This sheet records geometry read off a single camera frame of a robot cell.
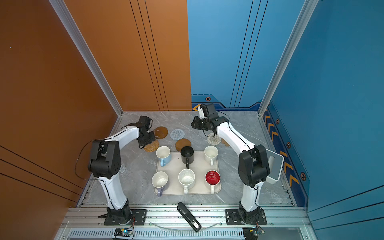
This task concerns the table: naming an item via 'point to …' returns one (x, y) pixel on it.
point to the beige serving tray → (202, 178)
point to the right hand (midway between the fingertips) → (190, 124)
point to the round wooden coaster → (181, 143)
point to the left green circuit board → (123, 232)
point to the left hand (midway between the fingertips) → (152, 139)
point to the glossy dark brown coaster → (160, 132)
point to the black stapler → (189, 216)
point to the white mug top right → (210, 154)
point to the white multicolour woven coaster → (215, 140)
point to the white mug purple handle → (159, 180)
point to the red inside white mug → (212, 178)
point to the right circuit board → (250, 233)
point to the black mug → (187, 153)
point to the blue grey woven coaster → (177, 134)
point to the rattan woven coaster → (152, 147)
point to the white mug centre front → (186, 178)
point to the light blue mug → (163, 153)
